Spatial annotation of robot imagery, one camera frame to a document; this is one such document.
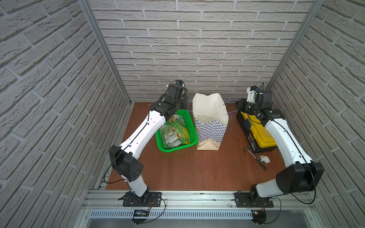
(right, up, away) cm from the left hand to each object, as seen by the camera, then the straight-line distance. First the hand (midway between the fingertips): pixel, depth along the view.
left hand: (180, 94), depth 79 cm
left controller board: (-20, -64, -7) cm, 68 cm away
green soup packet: (-6, -25, +11) cm, 28 cm away
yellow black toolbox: (+45, -23, +5) cm, 51 cm away
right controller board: (+40, -63, -9) cm, 75 cm away
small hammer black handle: (+50, -43, +8) cm, 67 cm away
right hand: (+33, -4, +1) cm, 33 cm away
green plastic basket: (0, -13, +28) cm, 31 cm away
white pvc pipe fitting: (+51, -38, +7) cm, 64 cm away
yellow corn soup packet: (+4, -27, +18) cm, 32 cm away
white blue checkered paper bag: (+21, -12, +22) cm, 32 cm away
